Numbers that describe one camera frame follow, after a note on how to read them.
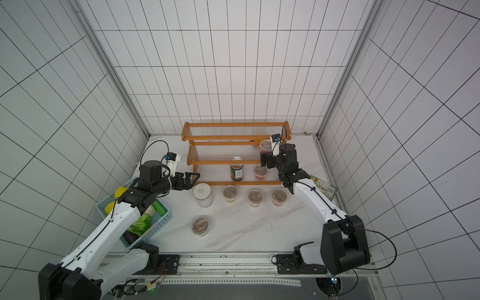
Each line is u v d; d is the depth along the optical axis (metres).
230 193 0.87
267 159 0.75
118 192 0.83
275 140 0.72
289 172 0.63
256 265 0.74
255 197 0.86
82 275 0.38
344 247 0.41
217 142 1.16
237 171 0.90
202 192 0.84
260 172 0.94
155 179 0.60
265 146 0.86
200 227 0.78
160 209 0.84
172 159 0.68
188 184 0.69
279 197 0.87
